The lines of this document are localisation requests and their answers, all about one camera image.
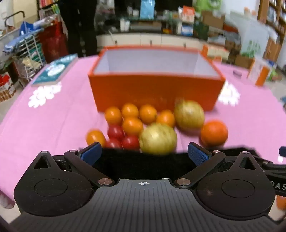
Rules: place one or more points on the open brown cardboard box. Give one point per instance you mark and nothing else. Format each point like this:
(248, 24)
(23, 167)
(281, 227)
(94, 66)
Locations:
(213, 20)

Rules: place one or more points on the red gift bag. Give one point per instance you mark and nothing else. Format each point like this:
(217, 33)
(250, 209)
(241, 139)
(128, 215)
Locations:
(54, 43)

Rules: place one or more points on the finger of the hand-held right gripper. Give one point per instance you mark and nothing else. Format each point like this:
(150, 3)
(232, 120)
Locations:
(274, 165)
(282, 151)

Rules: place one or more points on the green plastic organizer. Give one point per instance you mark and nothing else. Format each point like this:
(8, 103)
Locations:
(207, 4)

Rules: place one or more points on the white television cabinet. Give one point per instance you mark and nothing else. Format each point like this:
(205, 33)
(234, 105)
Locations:
(134, 39)

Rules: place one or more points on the orange fruit carton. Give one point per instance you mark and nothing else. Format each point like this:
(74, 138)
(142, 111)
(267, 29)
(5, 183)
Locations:
(215, 52)

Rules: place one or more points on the white small refrigerator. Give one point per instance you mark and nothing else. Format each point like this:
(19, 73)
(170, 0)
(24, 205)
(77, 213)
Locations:
(252, 33)

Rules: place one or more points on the teal paperback book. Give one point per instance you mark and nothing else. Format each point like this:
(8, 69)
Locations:
(54, 70)

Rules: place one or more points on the orange white canister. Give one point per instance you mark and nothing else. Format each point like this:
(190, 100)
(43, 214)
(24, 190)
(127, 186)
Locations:
(260, 72)

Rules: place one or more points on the yellow pear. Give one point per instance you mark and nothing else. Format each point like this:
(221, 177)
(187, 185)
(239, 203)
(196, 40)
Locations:
(189, 114)
(158, 138)

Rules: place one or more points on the blue tissue box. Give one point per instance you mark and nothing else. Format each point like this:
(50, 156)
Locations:
(187, 30)

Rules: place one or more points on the blue packet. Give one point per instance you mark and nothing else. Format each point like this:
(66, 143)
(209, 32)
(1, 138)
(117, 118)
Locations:
(147, 9)

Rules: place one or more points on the wooden shelf unit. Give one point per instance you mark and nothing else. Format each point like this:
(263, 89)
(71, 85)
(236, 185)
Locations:
(273, 15)

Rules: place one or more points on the red snack carton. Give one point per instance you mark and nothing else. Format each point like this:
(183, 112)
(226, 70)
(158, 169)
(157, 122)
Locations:
(6, 88)

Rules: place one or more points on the bookshelf with books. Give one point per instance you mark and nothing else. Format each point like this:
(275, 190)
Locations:
(48, 6)

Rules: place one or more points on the large orange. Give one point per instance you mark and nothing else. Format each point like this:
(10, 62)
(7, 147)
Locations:
(214, 133)

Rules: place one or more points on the blue bag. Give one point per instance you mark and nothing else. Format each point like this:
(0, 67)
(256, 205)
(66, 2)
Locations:
(30, 28)

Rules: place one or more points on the black television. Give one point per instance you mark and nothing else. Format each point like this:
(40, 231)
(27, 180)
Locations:
(169, 4)

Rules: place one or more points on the orange cardboard box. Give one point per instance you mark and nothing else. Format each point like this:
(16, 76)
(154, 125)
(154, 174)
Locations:
(156, 89)

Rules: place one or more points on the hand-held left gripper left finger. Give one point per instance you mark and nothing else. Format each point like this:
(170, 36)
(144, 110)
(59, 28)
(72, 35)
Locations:
(91, 153)

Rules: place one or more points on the orange white snack box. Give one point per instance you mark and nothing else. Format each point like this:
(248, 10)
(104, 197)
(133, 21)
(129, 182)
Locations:
(188, 14)

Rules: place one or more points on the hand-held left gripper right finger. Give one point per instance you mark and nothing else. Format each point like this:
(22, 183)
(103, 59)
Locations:
(197, 154)

